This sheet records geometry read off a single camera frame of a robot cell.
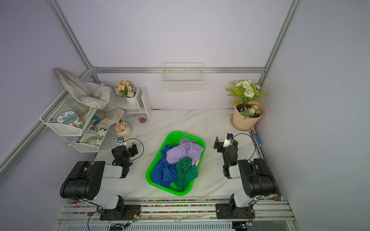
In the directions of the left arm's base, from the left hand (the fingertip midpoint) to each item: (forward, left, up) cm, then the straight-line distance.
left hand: (126, 144), depth 94 cm
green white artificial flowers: (+23, -77, +25) cm, 84 cm away
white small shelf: (+26, -8, +12) cm, 30 cm away
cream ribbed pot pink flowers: (+9, +4, +5) cm, 11 cm away
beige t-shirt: (-16, -46, +7) cm, 49 cm away
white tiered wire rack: (+2, +12, +27) cm, 29 cm away
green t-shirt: (-20, -40, +5) cm, 45 cm away
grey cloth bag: (+18, +18, +28) cm, 38 cm away
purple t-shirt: (-8, -40, +9) cm, 42 cm away
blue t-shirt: (-21, -28, +5) cm, 35 cm away
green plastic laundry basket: (+4, -31, +1) cm, 31 cm away
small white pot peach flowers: (+30, +1, +22) cm, 37 cm away
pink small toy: (+24, -4, -3) cm, 25 cm away
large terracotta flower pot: (+14, -78, +5) cm, 79 cm away
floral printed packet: (-1, +17, +11) cm, 20 cm away
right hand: (+2, -65, +3) cm, 65 cm away
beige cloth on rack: (+13, +8, +13) cm, 20 cm away
